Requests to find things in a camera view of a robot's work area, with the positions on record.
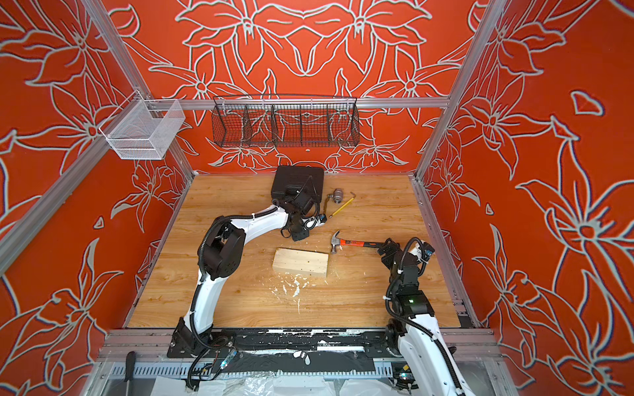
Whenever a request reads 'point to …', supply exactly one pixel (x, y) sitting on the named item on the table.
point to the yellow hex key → (344, 205)
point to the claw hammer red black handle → (338, 242)
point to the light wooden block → (311, 263)
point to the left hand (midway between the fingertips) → (303, 227)
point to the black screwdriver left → (130, 368)
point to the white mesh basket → (143, 129)
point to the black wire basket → (281, 120)
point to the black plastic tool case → (309, 177)
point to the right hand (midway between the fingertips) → (395, 244)
